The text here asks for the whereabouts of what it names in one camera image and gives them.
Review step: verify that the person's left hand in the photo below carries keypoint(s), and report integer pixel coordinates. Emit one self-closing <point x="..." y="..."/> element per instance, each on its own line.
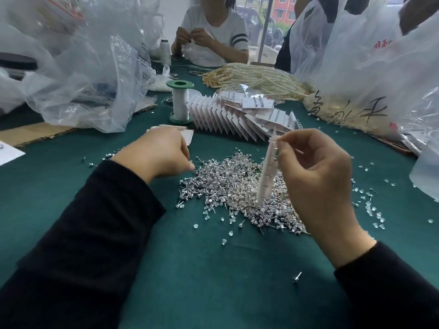
<point x="157" y="154"/>

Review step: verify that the small bag of pearls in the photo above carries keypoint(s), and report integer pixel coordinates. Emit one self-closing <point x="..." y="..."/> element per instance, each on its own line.
<point x="159" y="86"/>

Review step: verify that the white red-printed plastic bag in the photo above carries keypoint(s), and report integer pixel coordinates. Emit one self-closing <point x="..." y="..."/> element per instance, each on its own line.
<point x="103" y="17"/>

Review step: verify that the clear plastic earring backs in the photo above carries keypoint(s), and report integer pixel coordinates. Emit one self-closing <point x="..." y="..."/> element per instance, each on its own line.
<point x="369" y="212"/>

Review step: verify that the single ear stud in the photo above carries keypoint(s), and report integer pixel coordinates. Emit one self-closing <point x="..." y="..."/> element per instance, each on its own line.
<point x="296" y="278"/>

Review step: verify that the pile of silver stud earrings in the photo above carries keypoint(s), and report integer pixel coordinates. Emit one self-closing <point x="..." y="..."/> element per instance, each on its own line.
<point x="223" y="181"/>

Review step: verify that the row of white cards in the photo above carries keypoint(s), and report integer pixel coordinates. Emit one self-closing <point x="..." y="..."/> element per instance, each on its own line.
<point x="223" y="116"/>

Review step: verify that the white handwritten plastic bag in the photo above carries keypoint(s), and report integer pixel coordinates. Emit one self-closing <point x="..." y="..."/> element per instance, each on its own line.
<point x="360" y="71"/>

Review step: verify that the person's right hand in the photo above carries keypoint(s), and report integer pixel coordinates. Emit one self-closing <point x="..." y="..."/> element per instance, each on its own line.
<point x="319" y="188"/>

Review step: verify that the small scatter of silver studs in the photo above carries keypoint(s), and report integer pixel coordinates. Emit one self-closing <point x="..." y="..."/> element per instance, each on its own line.
<point x="109" y="155"/>

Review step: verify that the stack of white cards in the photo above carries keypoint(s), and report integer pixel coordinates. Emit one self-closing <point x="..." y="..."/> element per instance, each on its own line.
<point x="188" y="135"/>

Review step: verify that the orange and black tool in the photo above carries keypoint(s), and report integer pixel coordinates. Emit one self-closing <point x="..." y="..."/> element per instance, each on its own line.
<point x="391" y="144"/>

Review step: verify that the white earring card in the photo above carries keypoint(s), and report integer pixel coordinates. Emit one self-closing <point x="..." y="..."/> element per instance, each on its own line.
<point x="267" y="174"/>

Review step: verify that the person's left forearm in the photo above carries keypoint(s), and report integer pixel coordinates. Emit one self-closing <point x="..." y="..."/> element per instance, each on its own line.
<point x="79" y="246"/>

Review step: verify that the dark parked car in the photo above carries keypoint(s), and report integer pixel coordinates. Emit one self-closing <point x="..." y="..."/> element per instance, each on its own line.
<point x="252" y="23"/>

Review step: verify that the translucent white plastic bag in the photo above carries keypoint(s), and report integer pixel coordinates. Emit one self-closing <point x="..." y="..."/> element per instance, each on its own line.
<point x="13" y="85"/>

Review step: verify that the person's right forearm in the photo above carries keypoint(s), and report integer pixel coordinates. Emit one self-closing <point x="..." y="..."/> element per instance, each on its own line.
<point x="387" y="291"/>

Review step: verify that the brown cardboard sheet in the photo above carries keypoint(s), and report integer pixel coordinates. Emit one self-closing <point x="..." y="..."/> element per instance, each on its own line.
<point x="31" y="133"/>

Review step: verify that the white thread cone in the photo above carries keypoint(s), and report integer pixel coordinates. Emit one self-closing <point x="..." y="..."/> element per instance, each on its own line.
<point x="165" y="53"/>

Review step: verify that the clear plastic bowl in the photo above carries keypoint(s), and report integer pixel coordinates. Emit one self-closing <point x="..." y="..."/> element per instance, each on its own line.
<point x="427" y="171"/>

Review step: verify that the large clear plastic bag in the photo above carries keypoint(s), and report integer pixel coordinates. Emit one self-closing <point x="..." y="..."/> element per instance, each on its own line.
<point x="96" y="92"/>

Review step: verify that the black-lidded jar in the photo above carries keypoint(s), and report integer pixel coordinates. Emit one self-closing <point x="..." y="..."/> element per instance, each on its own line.
<point x="17" y="61"/>

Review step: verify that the pile of pearl strands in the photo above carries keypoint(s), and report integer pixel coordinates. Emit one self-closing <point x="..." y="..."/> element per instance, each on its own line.
<point x="257" y="80"/>

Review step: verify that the large white studded card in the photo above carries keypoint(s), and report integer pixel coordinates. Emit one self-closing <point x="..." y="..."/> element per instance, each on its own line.
<point x="8" y="154"/>

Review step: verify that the green spool of white thread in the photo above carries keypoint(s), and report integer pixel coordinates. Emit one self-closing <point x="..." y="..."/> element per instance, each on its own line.
<point x="180" y="102"/>

